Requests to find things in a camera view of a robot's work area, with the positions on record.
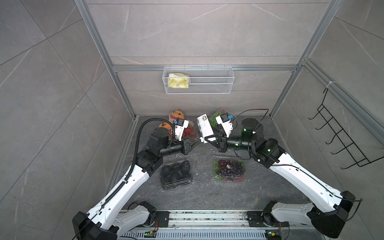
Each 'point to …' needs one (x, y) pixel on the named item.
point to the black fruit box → (176, 174)
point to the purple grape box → (228, 168)
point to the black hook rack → (355, 153)
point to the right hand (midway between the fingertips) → (207, 139)
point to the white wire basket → (203, 80)
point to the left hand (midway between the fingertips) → (201, 139)
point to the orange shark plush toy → (173, 115)
